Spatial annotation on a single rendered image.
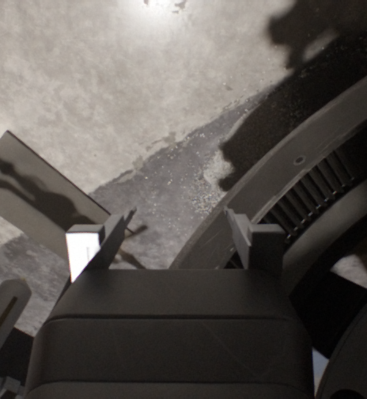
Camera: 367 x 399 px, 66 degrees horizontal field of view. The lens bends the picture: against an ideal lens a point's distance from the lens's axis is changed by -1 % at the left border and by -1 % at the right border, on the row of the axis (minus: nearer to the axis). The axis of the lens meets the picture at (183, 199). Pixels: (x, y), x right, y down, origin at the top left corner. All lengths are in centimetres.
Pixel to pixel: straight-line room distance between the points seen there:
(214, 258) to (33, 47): 57
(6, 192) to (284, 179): 81
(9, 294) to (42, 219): 28
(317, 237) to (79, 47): 54
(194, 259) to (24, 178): 67
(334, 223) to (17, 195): 82
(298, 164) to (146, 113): 43
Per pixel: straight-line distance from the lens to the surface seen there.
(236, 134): 64
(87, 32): 64
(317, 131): 31
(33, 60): 71
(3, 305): 75
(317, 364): 88
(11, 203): 97
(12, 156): 85
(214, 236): 28
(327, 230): 30
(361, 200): 31
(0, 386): 75
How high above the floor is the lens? 58
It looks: 51 degrees down
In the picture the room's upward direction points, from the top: 169 degrees counter-clockwise
